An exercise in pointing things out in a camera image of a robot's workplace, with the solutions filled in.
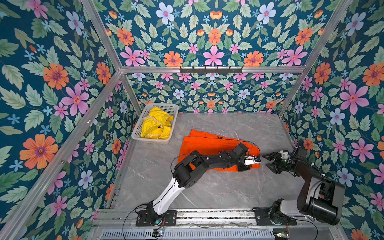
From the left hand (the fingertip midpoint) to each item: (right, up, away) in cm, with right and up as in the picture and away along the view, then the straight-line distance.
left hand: (254, 161), depth 88 cm
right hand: (+7, +2, 0) cm, 7 cm away
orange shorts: (-28, +9, +14) cm, 33 cm away
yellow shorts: (-63, +22, +15) cm, 69 cm away
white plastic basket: (-76, +33, +23) cm, 87 cm away
